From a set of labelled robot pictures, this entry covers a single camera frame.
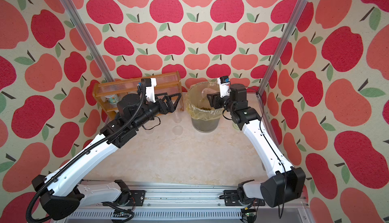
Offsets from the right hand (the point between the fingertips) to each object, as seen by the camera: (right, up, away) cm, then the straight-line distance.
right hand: (214, 96), depth 75 cm
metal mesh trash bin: (-3, -18, +22) cm, 29 cm away
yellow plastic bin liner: (-9, -5, +5) cm, 11 cm away
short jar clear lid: (-21, -21, +25) cm, 39 cm away
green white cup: (-61, 0, +16) cm, 63 cm away
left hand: (-18, -1, -14) cm, 23 cm away
